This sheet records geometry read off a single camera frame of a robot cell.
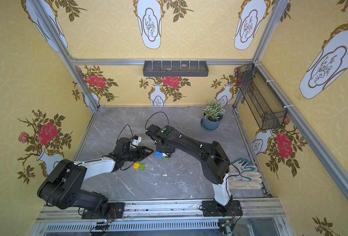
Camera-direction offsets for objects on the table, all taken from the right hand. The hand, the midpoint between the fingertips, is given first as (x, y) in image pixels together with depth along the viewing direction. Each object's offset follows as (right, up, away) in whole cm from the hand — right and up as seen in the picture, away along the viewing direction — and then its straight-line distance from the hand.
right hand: (164, 152), depth 85 cm
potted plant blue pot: (+31, +15, +16) cm, 38 cm away
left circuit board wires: (-24, -28, -13) cm, 39 cm away
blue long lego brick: (-4, -2, +3) cm, 5 cm away
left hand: (-6, -1, +3) cm, 7 cm away
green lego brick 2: (-13, -9, +2) cm, 16 cm away
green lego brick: (+1, -5, +4) cm, 7 cm away
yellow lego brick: (-16, -8, +1) cm, 18 cm away
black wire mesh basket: (+59, +23, -3) cm, 64 cm away
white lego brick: (0, -2, +1) cm, 2 cm away
